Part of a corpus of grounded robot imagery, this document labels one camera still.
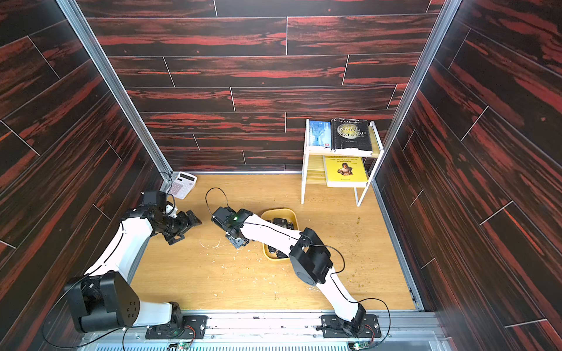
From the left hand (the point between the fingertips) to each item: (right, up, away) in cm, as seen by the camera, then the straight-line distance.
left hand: (195, 226), depth 85 cm
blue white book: (+50, +37, +3) cm, 62 cm away
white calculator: (-18, +18, +28) cm, 38 cm away
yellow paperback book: (+62, +23, +10) cm, 67 cm away
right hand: (+21, -1, +6) cm, 22 cm away
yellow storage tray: (+29, +4, +13) cm, 32 cm away
